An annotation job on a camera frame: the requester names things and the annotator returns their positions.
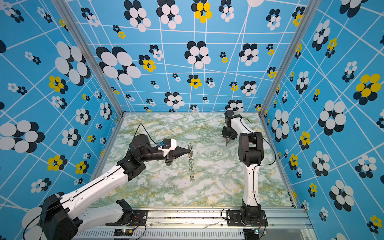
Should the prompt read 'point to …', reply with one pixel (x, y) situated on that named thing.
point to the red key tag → (227, 140)
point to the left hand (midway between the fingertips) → (189, 150)
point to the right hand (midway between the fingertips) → (229, 136)
